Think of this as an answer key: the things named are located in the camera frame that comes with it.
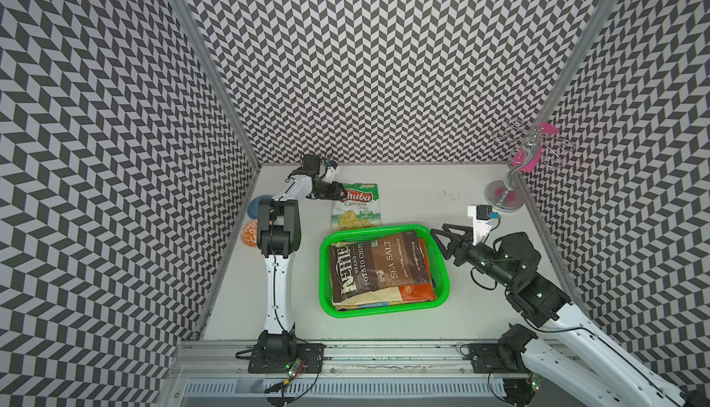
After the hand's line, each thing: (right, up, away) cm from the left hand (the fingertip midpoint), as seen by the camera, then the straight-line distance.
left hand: (340, 193), depth 107 cm
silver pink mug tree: (+63, +16, -22) cm, 69 cm away
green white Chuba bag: (+8, -6, -3) cm, 10 cm away
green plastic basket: (+31, -21, -27) cm, 46 cm away
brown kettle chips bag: (+12, -19, -30) cm, 38 cm away
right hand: (+28, -10, -38) cm, 48 cm away
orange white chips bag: (+26, -26, -32) cm, 49 cm away
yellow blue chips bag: (+15, -30, -32) cm, 46 cm away
